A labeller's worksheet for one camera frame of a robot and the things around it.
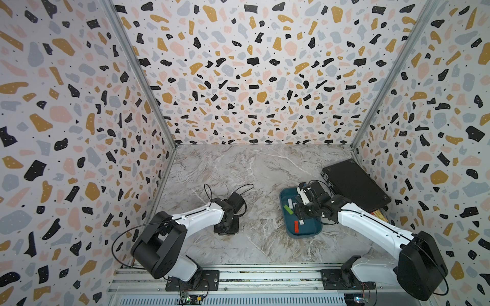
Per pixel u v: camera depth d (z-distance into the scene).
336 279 0.73
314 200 0.66
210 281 0.74
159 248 0.43
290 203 0.95
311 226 0.87
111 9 0.69
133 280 0.75
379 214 0.91
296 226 0.88
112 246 0.42
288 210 0.94
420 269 0.41
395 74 0.88
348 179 1.01
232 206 0.67
